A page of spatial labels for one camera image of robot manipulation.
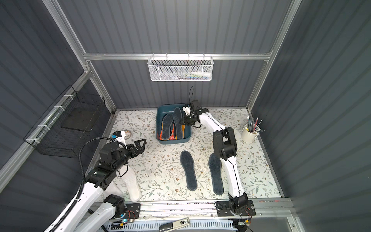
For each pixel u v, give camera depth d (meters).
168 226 0.66
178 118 1.02
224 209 0.74
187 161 0.91
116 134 0.65
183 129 1.04
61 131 0.72
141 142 0.71
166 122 1.07
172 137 1.02
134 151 0.66
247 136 0.93
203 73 0.94
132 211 0.72
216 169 0.87
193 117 0.79
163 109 1.18
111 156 0.55
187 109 0.96
